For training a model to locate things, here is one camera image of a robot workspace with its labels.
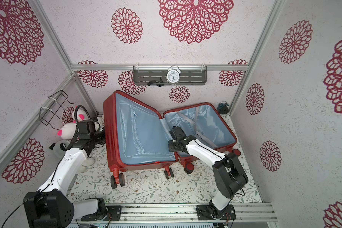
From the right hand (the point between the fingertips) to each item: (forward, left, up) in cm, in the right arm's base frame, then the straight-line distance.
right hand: (171, 144), depth 90 cm
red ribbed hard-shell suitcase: (-5, +18, +17) cm, 25 cm away
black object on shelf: (+32, +8, +23) cm, 41 cm away
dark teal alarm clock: (+39, -41, -5) cm, 57 cm away
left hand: (+1, +31, +13) cm, 34 cm away
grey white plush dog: (-11, +60, +12) cm, 62 cm away
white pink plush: (+1, +61, +12) cm, 62 cm away
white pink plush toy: (+14, +58, +12) cm, 61 cm away
